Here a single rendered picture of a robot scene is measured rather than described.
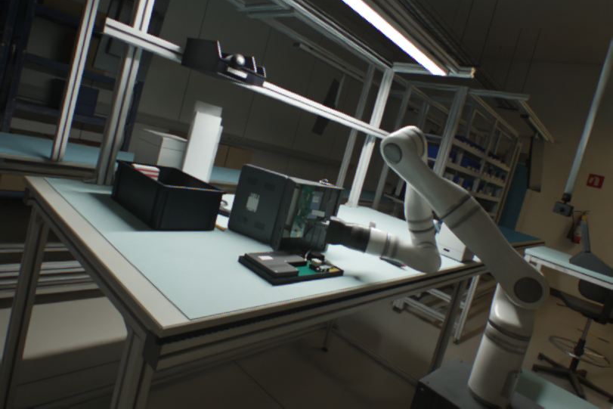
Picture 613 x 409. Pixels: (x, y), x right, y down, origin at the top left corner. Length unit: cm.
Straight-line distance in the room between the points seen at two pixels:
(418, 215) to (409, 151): 18
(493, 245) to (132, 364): 76
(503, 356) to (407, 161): 49
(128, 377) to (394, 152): 72
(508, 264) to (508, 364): 22
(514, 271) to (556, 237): 650
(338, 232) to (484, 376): 48
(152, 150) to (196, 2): 432
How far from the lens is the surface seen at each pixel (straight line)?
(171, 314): 67
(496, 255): 96
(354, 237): 105
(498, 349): 103
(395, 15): 169
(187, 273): 82
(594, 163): 749
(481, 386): 106
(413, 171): 95
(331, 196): 119
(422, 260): 107
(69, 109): 208
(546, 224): 748
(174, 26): 539
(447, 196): 95
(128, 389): 81
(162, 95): 532
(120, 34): 136
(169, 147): 136
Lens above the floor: 131
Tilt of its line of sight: 4 degrees down
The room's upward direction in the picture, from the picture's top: 15 degrees clockwise
